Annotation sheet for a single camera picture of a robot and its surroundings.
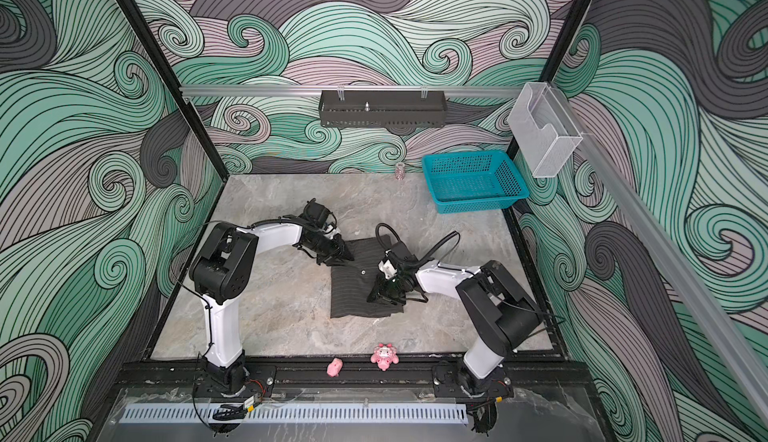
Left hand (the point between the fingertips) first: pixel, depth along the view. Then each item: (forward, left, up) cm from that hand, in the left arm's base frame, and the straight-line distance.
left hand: (351, 257), depth 94 cm
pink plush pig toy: (-29, -11, +2) cm, 31 cm away
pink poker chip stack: (+38, -17, +3) cm, 42 cm away
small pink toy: (-32, +2, 0) cm, 32 cm away
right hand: (-14, -7, -1) cm, 15 cm away
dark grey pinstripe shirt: (-9, -1, +1) cm, 9 cm away
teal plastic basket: (+28, -43, +8) cm, 52 cm away
